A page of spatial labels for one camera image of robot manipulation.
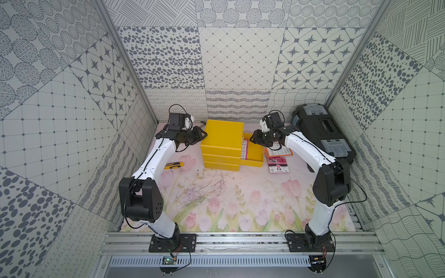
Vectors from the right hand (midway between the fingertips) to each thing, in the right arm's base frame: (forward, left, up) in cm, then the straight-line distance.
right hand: (254, 142), depth 90 cm
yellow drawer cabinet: (-8, +17, +4) cm, 19 cm away
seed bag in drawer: (+1, +5, -8) cm, 9 cm away
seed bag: (-13, -8, +11) cm, 19 cm away
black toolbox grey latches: (+13, -37, 0) cm, 39 cm away
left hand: (0, +26, +7) cm, 27 cm away
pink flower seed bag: (-5, -14, -15) cm, 21 cm away
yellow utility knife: (-6, +46, -14) cm, 48 cm away
